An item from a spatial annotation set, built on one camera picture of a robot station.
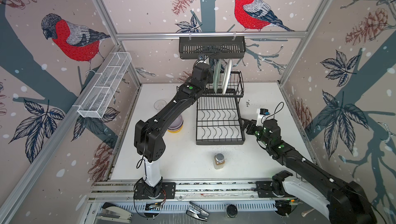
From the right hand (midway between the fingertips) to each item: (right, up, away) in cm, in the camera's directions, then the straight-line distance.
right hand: (244, 121), depth 83 cm
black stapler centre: (-25, -38, -16) cm, 48 cm away
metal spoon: (+23, -40, -15) cm, 48 cm away
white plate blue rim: (-10, +23, -8) cm, 27 cm away
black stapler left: (-65, -40, -14) cm, 77 cm away
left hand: (-20, +28, -3) cm, 35 cm away
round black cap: (-11, -32, -22) cm, 41 cm away
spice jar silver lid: (-15, -17, -9) cm, 24 cm away
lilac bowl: (-38, -3, +7) cm, 39 cm away
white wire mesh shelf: (-73, +14, -8) cm, 75 cm away
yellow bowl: (-39, -8, +8) cm, 41 cm away
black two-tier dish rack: (-12, +4, +20) cm, 24 cm away
